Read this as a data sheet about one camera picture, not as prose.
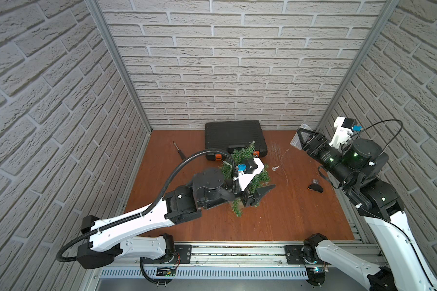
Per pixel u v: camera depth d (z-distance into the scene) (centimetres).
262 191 47
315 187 93
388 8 69
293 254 74
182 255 74
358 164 38
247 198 44
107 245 40
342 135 48
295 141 55
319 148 48
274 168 73
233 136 117
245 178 42
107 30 76
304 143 51
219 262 73
